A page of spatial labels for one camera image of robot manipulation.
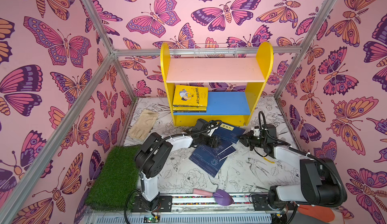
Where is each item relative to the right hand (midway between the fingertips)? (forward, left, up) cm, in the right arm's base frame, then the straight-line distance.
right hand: (237, 135), depth 87 cm
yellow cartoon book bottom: (+21, +27, +12) cm, 36 cm away
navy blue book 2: (-6, +7, -6) cm, 12 cm away
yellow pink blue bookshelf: (+47, -3, 0) cm, 47 cm away
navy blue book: (+4, +3, -4) cm, 6 cm away
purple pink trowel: (-30, +11, -9) cm, 33 cm away
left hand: (-2, +10, -3) cm, 10 cm away
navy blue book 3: (-11, +19, -7) cm, 23 cm away
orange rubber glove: (-36, -36, -10) cm, 52 cm away
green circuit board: (-39, +46, -12) cm, 61 cm away
